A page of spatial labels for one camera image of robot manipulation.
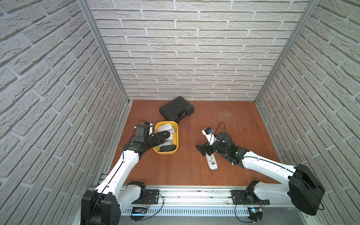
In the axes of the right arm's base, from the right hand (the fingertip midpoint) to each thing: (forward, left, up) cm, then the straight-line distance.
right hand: (203, 141), depth 83 cm
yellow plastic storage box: (+8, +19, -9) cm, 22 cm away
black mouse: (+1, +23, -7) cm, 24 cm away
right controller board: (-36, -23, -13) cm, 45 cm away
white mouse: (+17, +25, -6) cm, 31 cm away
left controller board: (-32, +38, -13) cm, 51 cm away
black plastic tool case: (+34, +15, -7) cm, 38 cm away
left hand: (+4, +24, +3) cm, 25 cm away
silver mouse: (+15, +19, -9) cm, 26 cm away
